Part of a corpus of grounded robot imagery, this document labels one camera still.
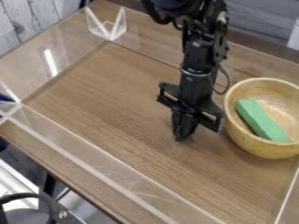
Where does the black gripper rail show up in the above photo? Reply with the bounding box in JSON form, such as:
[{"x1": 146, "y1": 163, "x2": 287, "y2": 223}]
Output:
[{"x1": 156, "y1": 68, "x2": 224, "y2": 140}]

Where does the green rectangular block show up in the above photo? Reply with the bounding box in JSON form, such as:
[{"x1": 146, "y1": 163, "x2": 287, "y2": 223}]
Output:
[{"x1": 235, "y1": 98, "x2": 291, "y2": 142}]

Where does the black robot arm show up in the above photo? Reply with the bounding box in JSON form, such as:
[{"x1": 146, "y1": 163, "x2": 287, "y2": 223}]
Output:
[{"x1": 140, "y1": 0, "x2": 229, "y2": 141}]

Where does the brown wooden bowl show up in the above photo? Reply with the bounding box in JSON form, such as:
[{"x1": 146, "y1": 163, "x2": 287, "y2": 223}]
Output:
[{"x1": 224, "y1": 78, "x2": 299, "y2": 159}]

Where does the black table leg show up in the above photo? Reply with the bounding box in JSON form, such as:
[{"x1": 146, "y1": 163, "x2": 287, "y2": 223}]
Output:
[{"x1": 42, "y1": 174, "x2": 57, "y2": 196}]

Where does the clear acrylic corner bracket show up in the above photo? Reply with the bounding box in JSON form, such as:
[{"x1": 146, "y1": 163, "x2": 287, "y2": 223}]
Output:
[{"x1": 85, "y1": 7, "x2": 126, "y2": 41}]

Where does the clear acrylic barrier wall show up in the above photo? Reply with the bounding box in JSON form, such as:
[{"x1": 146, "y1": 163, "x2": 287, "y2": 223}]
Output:
[{"x1": 0, "y1": 0, "x2": 299, "y2": 224}]

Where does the grey metal base plate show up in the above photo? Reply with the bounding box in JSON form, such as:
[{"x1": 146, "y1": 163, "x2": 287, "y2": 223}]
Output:
[{"x1": 38, "y1": 200, "x2": 86, "y2": 224}]

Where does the black cable bottom left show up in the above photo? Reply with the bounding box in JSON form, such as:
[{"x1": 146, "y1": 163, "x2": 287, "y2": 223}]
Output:
[{"x1": 0, "y1": 192, "x2": 57, "y2": 224}]

